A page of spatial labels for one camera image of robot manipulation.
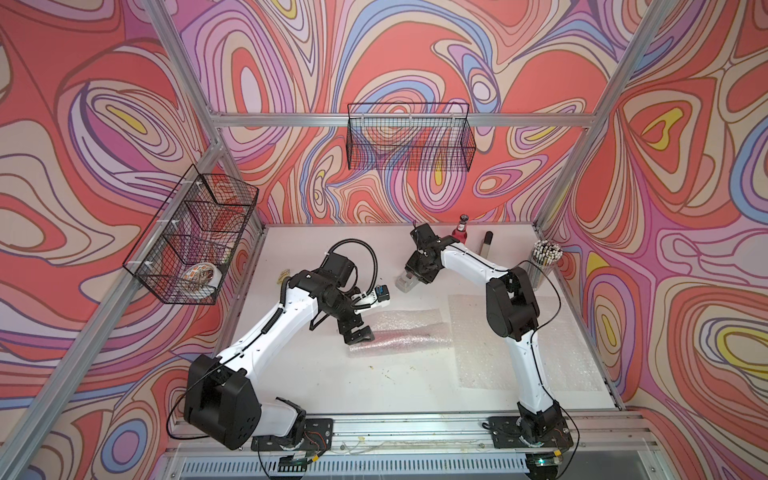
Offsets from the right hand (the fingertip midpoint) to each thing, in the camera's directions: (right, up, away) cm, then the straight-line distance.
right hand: (412, 278), depth 101 cm
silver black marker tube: (+28, +12, +8) cm, 32 cm away
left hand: (-14, -9, -22) cm, 28 cm away
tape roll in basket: (-54, +4, -29) cm, 61 cm away
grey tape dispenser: (-2, -1, -1) cm, 2 cm away
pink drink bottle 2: (+16, +15, -3) cm, 22 cm away
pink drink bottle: (-8, -16, -17) cm, 24 cm away
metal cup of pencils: (+38, +6, -12) cm, 40 cm away
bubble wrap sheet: (+6, -13, -8) cm, 16 cm away
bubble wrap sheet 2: (+20, -22, -15) cm, 33 cm away
